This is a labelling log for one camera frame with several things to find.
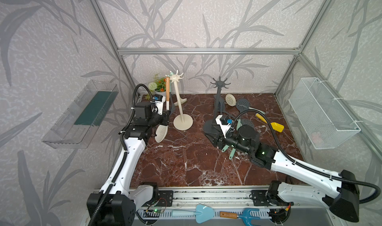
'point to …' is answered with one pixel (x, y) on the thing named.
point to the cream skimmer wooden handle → (167, 92)
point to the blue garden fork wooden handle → (229, 215)
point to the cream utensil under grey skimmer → (232, 153)
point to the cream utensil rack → (182, 122)
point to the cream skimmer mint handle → (230, 99)
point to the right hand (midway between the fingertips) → (208, 128)
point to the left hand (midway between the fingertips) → (169, 111)
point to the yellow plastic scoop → (274, 125)
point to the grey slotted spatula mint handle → (221, 105)
